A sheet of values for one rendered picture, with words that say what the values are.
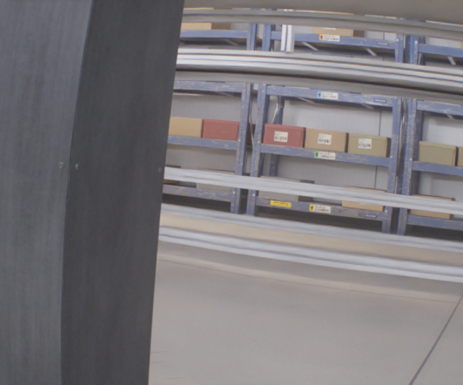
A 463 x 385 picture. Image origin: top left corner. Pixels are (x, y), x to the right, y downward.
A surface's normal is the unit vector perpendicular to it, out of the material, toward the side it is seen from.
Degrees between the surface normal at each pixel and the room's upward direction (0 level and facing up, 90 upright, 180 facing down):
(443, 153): 90
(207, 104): 90
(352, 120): 90
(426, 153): 90
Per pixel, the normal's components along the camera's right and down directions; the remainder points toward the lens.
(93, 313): 0.87, 0.11
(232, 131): -0.43, 0.00
